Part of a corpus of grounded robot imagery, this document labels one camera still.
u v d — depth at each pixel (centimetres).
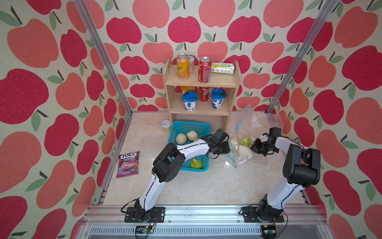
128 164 89
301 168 50
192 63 80
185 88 91
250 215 73
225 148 82
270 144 76
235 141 96
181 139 98
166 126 106
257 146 86
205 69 69
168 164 54
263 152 86
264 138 90
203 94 93
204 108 96
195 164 86
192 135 99
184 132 104
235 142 92
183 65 72
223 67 79
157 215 74
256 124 112
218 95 88
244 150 92
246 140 96
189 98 88
